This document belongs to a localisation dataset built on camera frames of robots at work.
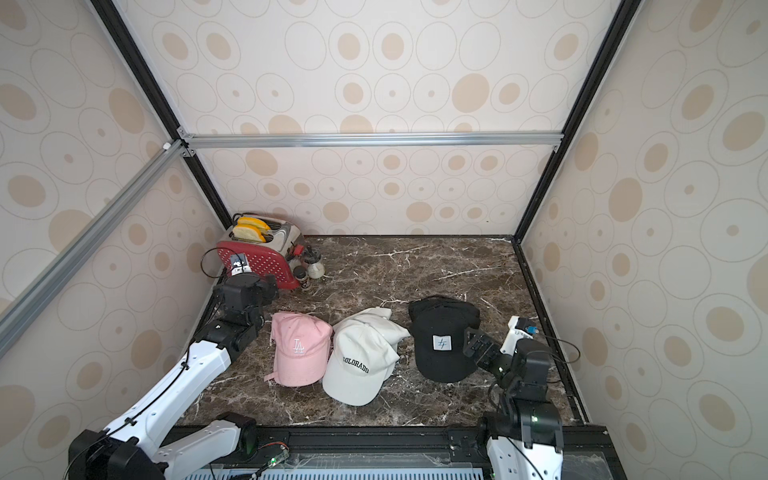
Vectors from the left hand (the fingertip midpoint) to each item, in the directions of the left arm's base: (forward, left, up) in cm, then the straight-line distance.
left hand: (254, 274), depth 79 cm
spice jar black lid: (+12, -6, -15) cm, 20 cm away
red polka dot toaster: (+16, +2, -7) cm, 18 cm away
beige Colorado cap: (-21, -26, -23) cm, 41 cm away
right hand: (-15, -58, -5) cm, 60 cm away
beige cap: (-11, -30, -13) cm, 34 cm away
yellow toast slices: (+21, +9, -4) cm, 23 cm away
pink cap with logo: (-14, -12, -13) cm, 23 cm away
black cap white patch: (-4, -51, -18) cm, 54 cm away
